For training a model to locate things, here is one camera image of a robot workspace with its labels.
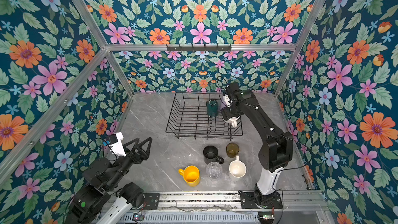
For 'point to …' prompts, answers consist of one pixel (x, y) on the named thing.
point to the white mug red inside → (234, 121)
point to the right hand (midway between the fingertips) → (231, 112)
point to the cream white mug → (237, 167)
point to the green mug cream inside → (212, 108)
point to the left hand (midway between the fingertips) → (146, 137)
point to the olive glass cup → (232, 149)
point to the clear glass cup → (214, 170)
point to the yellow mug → (191, 174)
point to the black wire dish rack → (198, 115)
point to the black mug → (210, 154)
